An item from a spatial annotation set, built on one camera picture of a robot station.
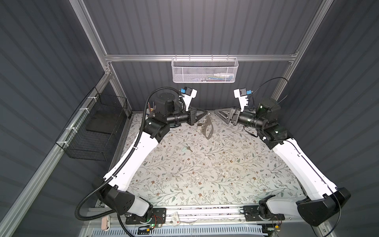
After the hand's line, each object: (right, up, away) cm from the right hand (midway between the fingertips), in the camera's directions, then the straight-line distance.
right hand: (218, 113), depth 61 cm
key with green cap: (-16, -21, +38) cm, 46 cm away
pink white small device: (-52, -52, +8) cm, 74 cm away
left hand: (-4, +1, +1) cm, 5 cm away
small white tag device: (-19, -51, +11) cm, 56 cm away
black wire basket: (-62, -9, +11) cm, 64 cm away
